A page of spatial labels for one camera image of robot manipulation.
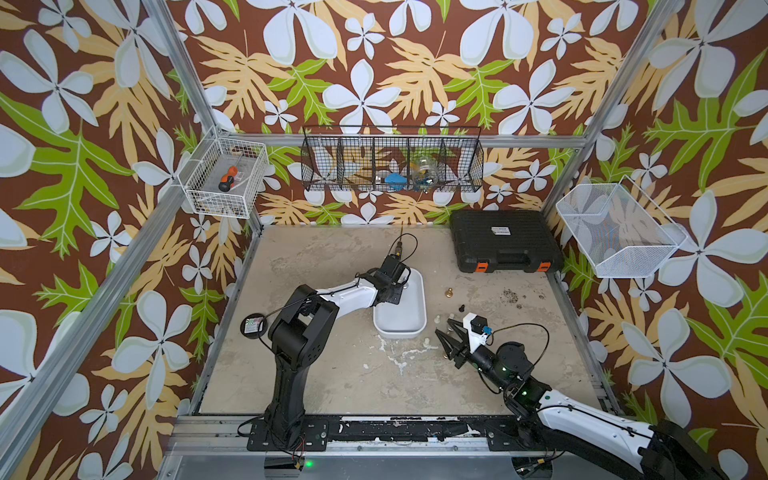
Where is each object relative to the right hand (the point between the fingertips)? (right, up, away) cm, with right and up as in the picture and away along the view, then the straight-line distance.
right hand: (441, 326), depth 77 cm
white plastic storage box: (-7, -1, +16) cm, 18 cm away
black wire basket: (-12, +51, +21) cm, 57 cm away
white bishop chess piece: (+2, -2, +16) cm, 16 cm away
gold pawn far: (+7, +6, +23) cm, 25 cm away
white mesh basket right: (+50, +25, +4) cm, 56 cm away
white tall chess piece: (+6, -1, +16) cm, 18 cm away
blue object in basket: (-11, +43, +17) cm, 47 cm away
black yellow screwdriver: (-9, +23, +37) cm, 44 cm away
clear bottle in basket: (-2, +46, +14) cm, 48 cm away
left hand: (-12, +9, +22) cm, 26 cm away
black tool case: (+34, +24, +31) cm, 52 cm away
